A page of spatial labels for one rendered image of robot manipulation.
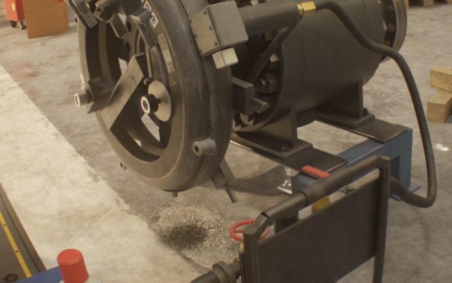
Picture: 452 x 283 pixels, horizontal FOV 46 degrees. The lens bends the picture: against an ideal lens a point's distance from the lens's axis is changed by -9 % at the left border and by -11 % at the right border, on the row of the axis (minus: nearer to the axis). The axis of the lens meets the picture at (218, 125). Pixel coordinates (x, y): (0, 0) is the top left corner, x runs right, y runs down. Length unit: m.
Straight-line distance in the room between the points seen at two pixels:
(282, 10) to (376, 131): 0.74
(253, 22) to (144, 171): 0.63
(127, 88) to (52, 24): 4.52
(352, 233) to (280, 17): 0.59
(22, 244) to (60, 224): 0.74
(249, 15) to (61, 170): 1.51
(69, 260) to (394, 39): 1.79
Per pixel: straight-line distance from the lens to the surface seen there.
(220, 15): 1.36
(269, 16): 1.46
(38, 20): 6.20
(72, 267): 0.67
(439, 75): 3.01
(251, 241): 0.96
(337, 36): 1.87
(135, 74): 1.62
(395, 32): 2.25
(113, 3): 1.30
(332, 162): 1.84
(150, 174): 1.77
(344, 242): 1.20
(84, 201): 2.36
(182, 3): 1.46
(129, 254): 1.96
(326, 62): 1.85
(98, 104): 1.85
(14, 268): 1.41
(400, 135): 2.07
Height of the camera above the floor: 1.05
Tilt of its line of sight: 21 degrees down
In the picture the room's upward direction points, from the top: 6 degrees counter-clockwise
